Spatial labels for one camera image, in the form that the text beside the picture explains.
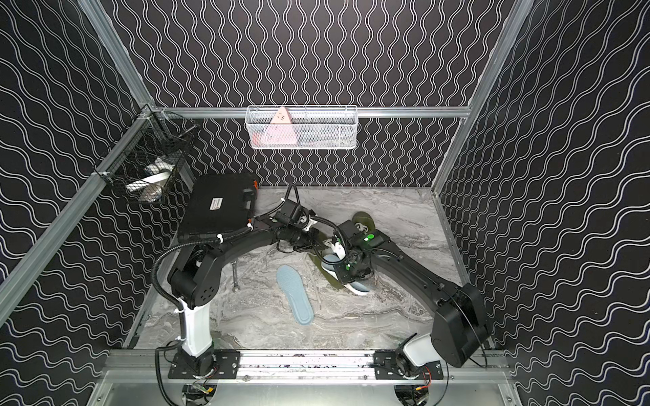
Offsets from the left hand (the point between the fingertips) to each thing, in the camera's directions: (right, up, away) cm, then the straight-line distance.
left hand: (325, 242), depth 88 cm
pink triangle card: (-16, +40, +2) cm, 43 cm away
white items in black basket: (-57, +19, -6) cm, 60 cm away
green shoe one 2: (+17, +8, +19) cm, 27 cm away
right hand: (+6, -10, -7) cm, 14 cm away
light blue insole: (-12, -15, +3) cm, 19 cm away
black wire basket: (-66, +29, +4) cm, 72 cm away
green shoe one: (-3, -5, +4) cm, 7 cm away
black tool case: (-46, +14, +17) cm, 51 cm away
